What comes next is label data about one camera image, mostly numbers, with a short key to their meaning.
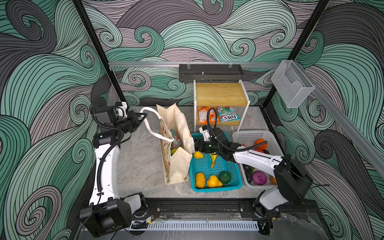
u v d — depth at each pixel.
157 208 0.73
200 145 0.73
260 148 0.92
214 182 0.77
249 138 0.95
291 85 0.79
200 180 0.78
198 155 0.88
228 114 0.90
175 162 0.72
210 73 0.95
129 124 0.61
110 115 0.54
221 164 0.90
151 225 0.70
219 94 0.81
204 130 0.76
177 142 0.86
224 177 0.79
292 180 0.43
